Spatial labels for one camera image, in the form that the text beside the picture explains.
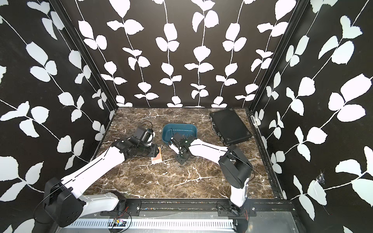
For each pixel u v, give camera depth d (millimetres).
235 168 471
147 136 649
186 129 1078
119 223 707
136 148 579
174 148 798
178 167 882
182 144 660
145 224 701
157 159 903
